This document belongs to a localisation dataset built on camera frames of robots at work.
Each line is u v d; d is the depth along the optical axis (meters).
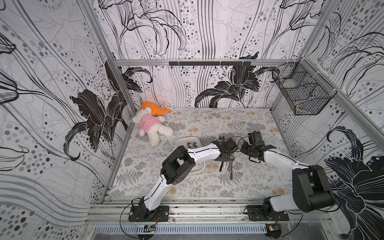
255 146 0.70
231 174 0.86
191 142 0.97
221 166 0.89
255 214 0.72
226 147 0.72
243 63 0.90
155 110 1.12
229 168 0.88
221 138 0.86
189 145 0.96
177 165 0.56
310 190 0.43
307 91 0.89
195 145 0.96
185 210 0.75
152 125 0.98
